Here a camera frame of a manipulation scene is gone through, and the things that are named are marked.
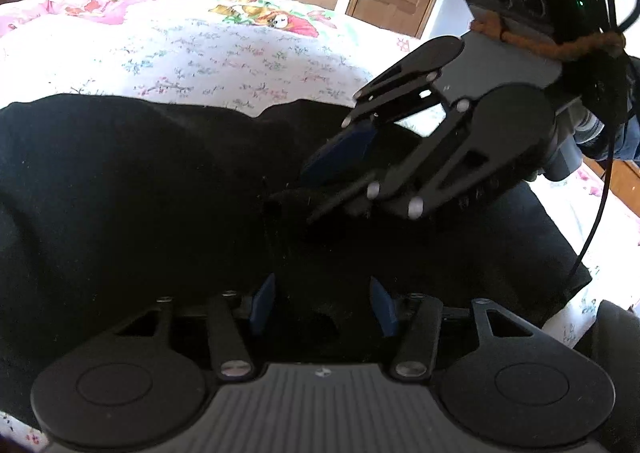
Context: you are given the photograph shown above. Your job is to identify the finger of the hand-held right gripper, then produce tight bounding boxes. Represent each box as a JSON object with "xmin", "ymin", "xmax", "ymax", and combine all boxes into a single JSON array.
[
  {"xmin": 299, "ymin": 58, "xmax": 448, "ymax": 186},
  {"xmin": 305, "ymin": 98, "xmax": 502, "ymax": 226}
]

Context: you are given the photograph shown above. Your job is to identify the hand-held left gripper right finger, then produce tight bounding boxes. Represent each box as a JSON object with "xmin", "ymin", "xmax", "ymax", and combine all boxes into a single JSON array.
[{"xmin": 369, "ymin": 277, "xmax": 538, "ymax": 380}]

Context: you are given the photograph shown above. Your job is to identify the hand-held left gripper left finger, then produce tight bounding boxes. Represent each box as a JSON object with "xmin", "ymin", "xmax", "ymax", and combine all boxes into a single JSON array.
[{"xmin": 112, "ymin": 274, "xmax": 277, "ymax": 380}]

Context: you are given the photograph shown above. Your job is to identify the black pants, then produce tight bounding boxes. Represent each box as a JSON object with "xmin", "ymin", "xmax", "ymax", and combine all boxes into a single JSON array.
[{"xmin": 0, "ymin": 93, "xmax": 593, "ymax": 436}]

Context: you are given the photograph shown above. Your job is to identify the floral printed bed cover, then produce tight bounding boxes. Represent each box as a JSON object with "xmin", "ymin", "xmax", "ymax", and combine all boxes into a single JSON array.
[{"xmin": 0, "ymin": 0, "xmax": 640, "ymax": 453}]

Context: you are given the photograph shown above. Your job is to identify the brown cord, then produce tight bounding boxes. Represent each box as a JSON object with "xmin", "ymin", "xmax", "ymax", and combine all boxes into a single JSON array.
[{"xmin": 470, "ymin": 15, "xmax": 627, "ymax": 62}]

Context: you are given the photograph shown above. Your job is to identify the black cable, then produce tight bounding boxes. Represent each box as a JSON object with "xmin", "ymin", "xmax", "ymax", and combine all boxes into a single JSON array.
[{"xmin": 565, "ymin": 0, "xmax": 640, "ymax": 306}]

